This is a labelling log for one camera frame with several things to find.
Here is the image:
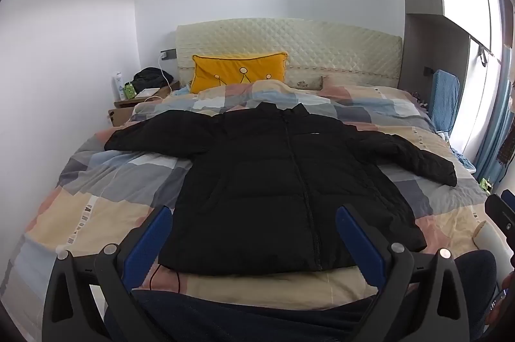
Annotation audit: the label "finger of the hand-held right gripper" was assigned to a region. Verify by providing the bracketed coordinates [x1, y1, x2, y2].
[484, 190, 515, 235]

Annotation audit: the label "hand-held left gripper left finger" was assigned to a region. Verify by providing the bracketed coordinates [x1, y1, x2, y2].
[42, 206, 173, 342]

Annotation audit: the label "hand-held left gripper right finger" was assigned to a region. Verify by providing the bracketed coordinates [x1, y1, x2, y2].
[335, 204, 470, 342]

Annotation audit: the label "black puffer jacket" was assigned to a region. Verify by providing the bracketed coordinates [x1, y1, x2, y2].
[104, 101, 458, 275]

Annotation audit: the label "white roll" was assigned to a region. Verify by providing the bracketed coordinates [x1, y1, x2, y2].
[474, 220, 504, 251]

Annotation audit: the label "checkered pastel duvet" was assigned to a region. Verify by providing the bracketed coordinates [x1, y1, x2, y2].
[8, 78, 495, 310]

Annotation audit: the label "blue curtain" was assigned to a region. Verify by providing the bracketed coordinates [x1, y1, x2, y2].
[474, 78, 515, 185]

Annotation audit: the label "blue towel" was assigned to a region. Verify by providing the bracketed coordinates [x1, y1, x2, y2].
[428, 69, 461, 134]

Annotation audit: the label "person's dark pants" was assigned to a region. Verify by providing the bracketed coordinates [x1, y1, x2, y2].
[104, 249, 498, 342]

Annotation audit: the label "wooden nightstand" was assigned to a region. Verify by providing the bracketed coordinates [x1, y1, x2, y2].
[107, 80, 181, 126]

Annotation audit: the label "black bag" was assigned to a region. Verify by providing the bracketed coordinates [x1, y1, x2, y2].
[132, 67, 174, 93]

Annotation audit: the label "cream floral pillow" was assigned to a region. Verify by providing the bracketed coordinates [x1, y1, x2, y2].
[285, 74, 327, 90]

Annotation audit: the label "yellow crown pillow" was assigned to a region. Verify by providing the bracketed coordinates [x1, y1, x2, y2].
[189, 52, 289, 95]

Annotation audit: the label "cream quilted headboard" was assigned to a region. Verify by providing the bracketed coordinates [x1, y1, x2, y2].
[176, 18, 404, 90]

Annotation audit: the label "thin black cable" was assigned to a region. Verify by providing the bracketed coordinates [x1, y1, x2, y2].
[148, 265, 183, 293]

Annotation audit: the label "white charger cable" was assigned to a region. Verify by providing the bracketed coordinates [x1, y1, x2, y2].
[159, 53, 172, 90]

